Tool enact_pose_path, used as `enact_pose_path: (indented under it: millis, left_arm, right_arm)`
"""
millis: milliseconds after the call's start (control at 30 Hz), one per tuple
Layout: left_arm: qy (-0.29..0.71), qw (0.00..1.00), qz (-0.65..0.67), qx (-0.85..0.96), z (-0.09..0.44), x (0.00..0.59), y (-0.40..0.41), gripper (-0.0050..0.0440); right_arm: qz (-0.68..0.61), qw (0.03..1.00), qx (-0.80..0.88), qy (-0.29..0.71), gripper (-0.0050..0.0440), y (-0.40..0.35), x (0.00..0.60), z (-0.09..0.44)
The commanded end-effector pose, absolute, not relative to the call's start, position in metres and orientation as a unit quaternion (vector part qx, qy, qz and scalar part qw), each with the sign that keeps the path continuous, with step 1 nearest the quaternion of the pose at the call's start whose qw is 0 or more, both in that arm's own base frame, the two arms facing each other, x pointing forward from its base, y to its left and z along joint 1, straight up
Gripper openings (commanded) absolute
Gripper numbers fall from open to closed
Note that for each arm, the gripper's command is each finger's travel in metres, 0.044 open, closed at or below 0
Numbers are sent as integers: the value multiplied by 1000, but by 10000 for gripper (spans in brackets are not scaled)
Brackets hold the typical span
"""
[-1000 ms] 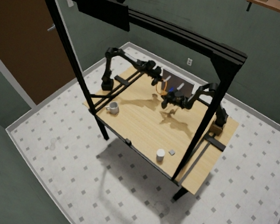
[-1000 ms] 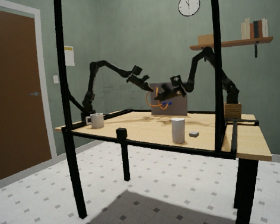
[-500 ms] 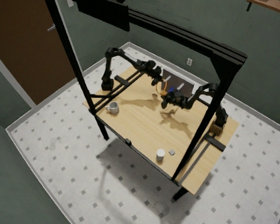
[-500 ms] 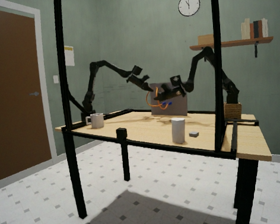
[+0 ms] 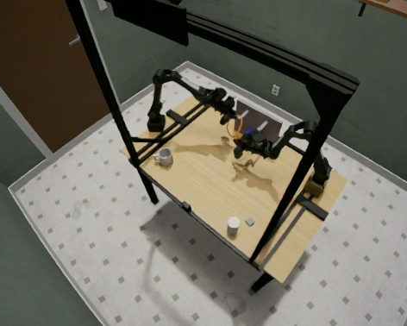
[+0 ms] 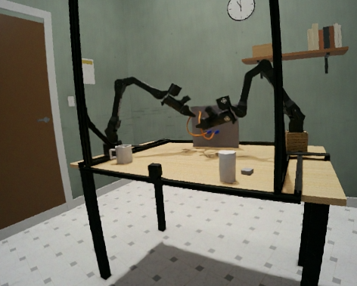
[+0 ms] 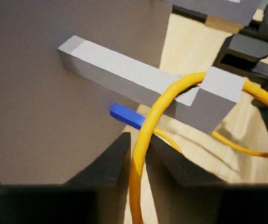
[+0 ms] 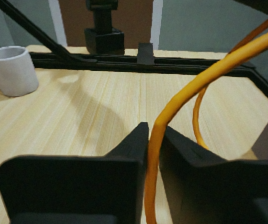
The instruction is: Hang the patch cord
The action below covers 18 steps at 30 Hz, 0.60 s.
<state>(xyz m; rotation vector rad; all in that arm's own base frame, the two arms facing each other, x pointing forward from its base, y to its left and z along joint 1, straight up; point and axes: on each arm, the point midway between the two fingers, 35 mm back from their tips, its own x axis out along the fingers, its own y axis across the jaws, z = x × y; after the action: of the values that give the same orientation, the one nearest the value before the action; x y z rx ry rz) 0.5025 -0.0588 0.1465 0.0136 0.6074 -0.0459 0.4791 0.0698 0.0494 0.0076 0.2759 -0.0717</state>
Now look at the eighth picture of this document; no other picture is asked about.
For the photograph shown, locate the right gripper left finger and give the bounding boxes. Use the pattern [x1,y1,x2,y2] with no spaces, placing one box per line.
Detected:
[0,122,149,224]

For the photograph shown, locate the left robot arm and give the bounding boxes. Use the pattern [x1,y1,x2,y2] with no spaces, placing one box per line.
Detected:
[86,0,118,34]

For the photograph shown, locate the orange cable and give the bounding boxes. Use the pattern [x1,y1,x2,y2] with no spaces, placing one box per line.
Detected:
[144,19,268,224]

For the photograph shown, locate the grey cup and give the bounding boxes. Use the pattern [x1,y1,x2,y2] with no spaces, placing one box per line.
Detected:
[0,47,39,97]

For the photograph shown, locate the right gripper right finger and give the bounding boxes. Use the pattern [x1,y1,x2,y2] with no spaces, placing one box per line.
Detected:
[159,126,268,224]

